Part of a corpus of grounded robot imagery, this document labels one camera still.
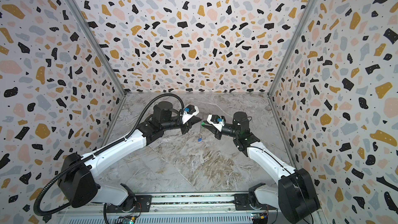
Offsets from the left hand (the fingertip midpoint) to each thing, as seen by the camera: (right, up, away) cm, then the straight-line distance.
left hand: (202, 116), depth 72 cm
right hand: (+1, -2, +2) cm, 3 cm away
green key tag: (0, -4, +4) cm, 5 cm away
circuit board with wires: (-32, -46, -2) cm, 56 cm away
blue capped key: (-2, -14, +16) cm, 22 cm away
